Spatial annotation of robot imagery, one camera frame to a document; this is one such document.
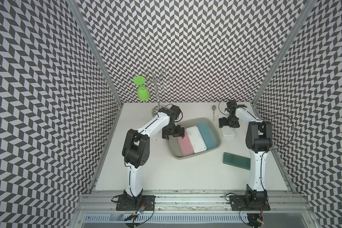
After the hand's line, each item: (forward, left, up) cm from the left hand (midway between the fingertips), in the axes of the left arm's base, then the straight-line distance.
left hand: (176, 138), depth 89 cm
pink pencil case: (-2, -6, -5) cm, 8 cm away
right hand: (+14, -37, -8) cm, 40 cm away
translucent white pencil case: (+7, -36, -5) cm, 37 cm away
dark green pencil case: (-10, -39, -12) cm, 42 cm away
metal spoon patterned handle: (+33, -30, -7) cm, 45 cm away
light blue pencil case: (+6, -22, -7) cm, 24 cm away
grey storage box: (0, +3, -6) cm, 7 cm away
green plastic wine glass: (+28, +23, +15) cm, 39 cm away
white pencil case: (-1, -14, -7) cm, 16 cm away
